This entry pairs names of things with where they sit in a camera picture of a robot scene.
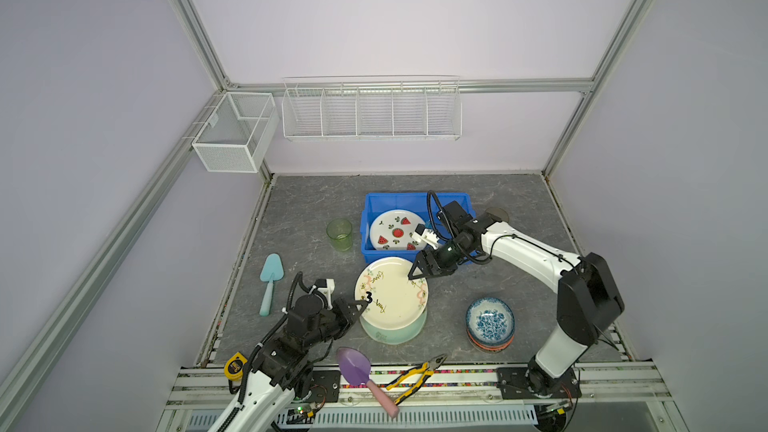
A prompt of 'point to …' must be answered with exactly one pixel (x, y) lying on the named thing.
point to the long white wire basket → (371, 107)
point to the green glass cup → (340, 233)
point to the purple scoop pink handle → (356, 369)
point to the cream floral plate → (394, 301)
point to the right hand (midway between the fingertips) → (419, 279)
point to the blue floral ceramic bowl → (490, 320)
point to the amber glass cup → (497, 214)
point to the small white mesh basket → (237, 132)
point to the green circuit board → (299, 416)
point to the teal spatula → (272, 270)
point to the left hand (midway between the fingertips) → (369, 308)
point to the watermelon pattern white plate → (393, 230)
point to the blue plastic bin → (410, 201)
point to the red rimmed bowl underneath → (492, 348)
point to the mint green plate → (392, 336)
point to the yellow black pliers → (427, 370)
